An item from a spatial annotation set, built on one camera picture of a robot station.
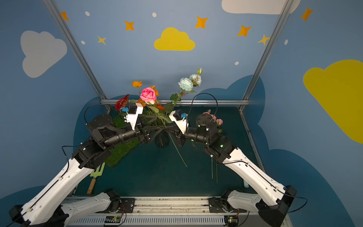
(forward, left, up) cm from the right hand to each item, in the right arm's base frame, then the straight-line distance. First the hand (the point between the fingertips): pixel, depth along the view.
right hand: (169, 126), depth 61 cm
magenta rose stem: (-4, -3, -13) cm, 14 cm away
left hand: (-1, +4, +6) cm, 7 cm away
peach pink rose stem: (-4, -27, -39) cm, 48 cm away
